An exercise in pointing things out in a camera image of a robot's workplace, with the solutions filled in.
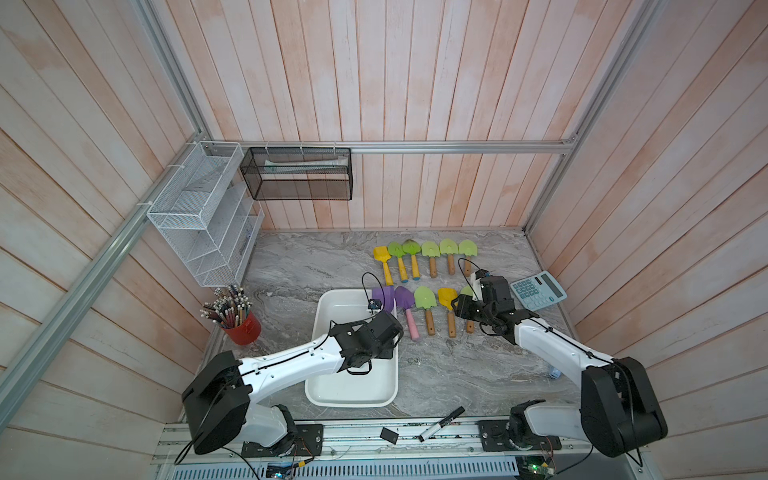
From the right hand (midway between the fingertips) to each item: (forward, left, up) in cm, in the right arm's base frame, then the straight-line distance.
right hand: (457, 301), depth 91 cm
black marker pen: (-30, +3, -8) cm, 31 cm away
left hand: (-15, +23, 0) cm, 28 cm away
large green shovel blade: (+5, +9, -7) cm, 12 cm away
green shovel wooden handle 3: (+29, -10, -7) cm, 31 cm away
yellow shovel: (+4, +2, -5) cm, 7 cm away
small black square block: (-36, +21, -7) cm, 42 cm away
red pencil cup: (-12, +62, +1) cm, 64 cm away
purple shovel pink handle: (-3, +22, +5) cm, 23 cm away
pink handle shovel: (+4, +16, -6) cm, 17 cm away
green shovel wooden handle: (+28, +5, -7) cm, 29 cm away
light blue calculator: (+8, -30, -6) cm, 32 cm away
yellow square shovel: (+24, +24, -5) cm, 34 cm away
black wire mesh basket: (+40, +53, +19) cm, 70 cm away
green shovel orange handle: (+28, +12, -6) cm, 31 cm away
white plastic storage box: (-25, +24, -5) cm, 35 cm away
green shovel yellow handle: (+25, +19, -5) cm, 32 cm away
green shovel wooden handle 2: (+29, -2, -7) cm, 30 cm away
